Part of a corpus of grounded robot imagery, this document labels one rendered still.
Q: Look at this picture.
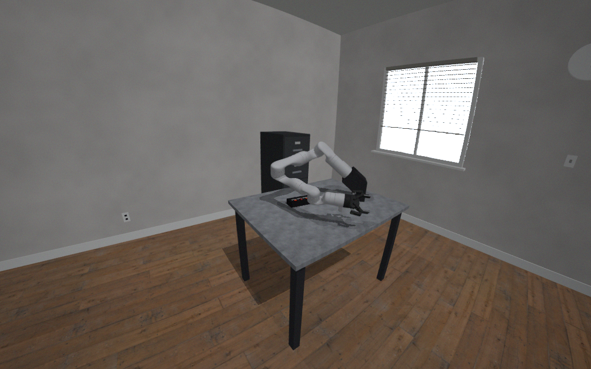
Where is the black power strip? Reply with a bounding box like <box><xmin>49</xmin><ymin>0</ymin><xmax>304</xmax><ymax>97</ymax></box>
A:
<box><xmin>287</xmin><ymin>195</ymin><xmax>310</xmax><ymax>208</ymax></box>

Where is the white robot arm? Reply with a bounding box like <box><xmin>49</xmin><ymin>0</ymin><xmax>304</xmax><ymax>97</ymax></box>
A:
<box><xmin>271</xmin><ymin>142</ymin><xmax>352</xmax><ymax>212</ymax></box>

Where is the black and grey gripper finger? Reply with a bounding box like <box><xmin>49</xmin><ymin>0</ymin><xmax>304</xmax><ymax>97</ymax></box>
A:
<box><xmin>352</xmin><ymin>190</ymin><xmax>370</xmax><ymax>200</ymax></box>
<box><xmin>350</xmin><ymin>202</ymin><xmax>370</xmax><ymax>216</ymax></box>

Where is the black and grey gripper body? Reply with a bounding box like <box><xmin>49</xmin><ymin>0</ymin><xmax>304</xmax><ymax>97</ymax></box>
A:
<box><xmin>343</xmin><ymin>194</ymin><xmax>360</xmax><ymax>209</ymax></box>

